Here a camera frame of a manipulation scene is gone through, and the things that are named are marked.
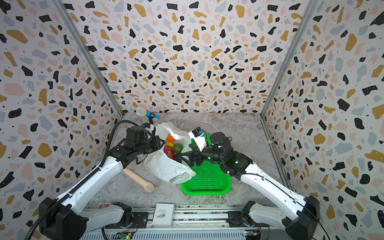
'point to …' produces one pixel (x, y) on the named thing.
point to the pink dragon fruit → (169, 151)
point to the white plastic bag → (169, 170)
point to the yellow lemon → (170, 144)
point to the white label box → (163, 215)
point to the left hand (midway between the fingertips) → (165, 139)
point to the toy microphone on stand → (142, 111)
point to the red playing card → (103, 205)
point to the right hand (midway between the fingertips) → (182, 149)
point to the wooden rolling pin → (147, 186)
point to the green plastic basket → (211, 179)
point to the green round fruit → (177, 147)
